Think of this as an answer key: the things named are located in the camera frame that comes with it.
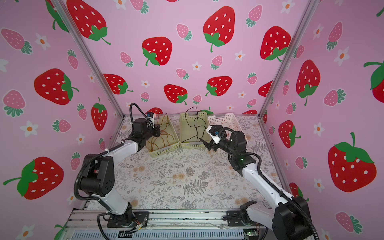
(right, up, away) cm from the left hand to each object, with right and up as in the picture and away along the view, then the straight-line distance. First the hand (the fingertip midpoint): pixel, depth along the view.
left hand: (159, 124), depth 94 cm
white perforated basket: (+49, +3, +21) cm, 53 cm away
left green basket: (-3, -14, +11) cm, 18 cm away
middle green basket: (+21, -2, +19) cm, 28 cm away
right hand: (+29, -4, -19) cm, 35 cm away
